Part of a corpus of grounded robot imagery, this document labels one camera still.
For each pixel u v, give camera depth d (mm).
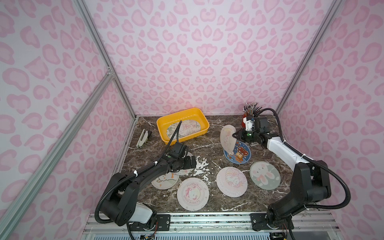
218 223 746
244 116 1040
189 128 1108
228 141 921
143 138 1062
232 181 862
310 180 447
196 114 1184
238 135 799
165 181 871
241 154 979
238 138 790
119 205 419
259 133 689
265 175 881
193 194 819
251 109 1005
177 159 678
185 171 903
